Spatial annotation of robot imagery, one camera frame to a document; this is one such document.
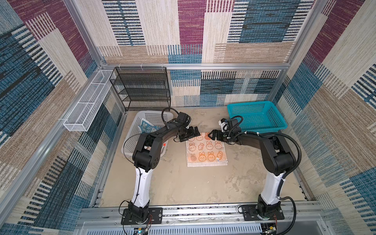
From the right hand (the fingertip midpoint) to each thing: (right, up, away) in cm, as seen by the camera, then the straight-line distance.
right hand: (214, 137), depth 100 cm
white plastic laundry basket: (-54, +5, -4) cm, 54 cm away
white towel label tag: (+1, -13, -8) cm, 15 cm away
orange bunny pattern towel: (-8, -8, -4) cm, 12 cm away
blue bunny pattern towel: (-48, +7, +8) cm, 49 cm away
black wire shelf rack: (-51, +35, +9) cm, 62 cm away
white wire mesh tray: (-69, +13, -28) cm, 75 cm away
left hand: (-13, +2, 0) cm, 13 cm away
